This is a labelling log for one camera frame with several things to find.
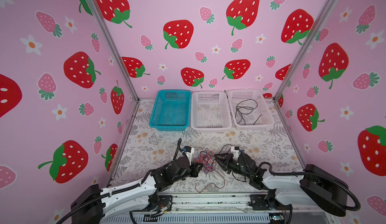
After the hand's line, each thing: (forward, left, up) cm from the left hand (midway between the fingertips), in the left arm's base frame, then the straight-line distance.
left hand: (204, 166), depth 76 cm
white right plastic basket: (+34, -43, -4) cm, 55 cm away
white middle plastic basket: (+45, -5, -8) cm, 47 cm away
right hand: (+5, -5, +1) cm, 7 cm away
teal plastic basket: (+47, +24, -10) cm, 54 cm away
